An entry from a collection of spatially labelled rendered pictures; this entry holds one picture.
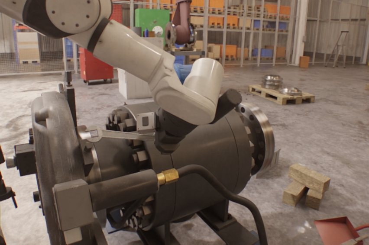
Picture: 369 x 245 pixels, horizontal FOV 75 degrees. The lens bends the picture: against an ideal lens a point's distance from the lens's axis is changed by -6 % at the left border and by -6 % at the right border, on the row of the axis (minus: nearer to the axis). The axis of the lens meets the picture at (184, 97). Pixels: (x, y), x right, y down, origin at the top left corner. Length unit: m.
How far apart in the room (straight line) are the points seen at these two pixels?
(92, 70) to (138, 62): 5.93
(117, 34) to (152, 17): 7.85
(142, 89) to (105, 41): 4.52
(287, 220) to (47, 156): 1.60
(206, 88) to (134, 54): 0.14
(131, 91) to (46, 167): 4.13
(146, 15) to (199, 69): 7.76
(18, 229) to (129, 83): 3.42
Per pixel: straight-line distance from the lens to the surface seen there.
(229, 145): 1.16
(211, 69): 0.48
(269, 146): 1.43
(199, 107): 0.43
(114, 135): 0.67
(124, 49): 0.43
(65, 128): 0.86
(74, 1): 0.41
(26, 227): 2.01
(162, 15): 8.39
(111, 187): 0.75
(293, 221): 2.00
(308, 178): 2.19
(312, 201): 2.14
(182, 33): 5.18
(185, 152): 1.03
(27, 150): 1.05
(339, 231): 2.05
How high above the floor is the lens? 1.20
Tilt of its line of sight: 14 degrees down
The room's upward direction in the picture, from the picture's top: 1 degrees clockwise
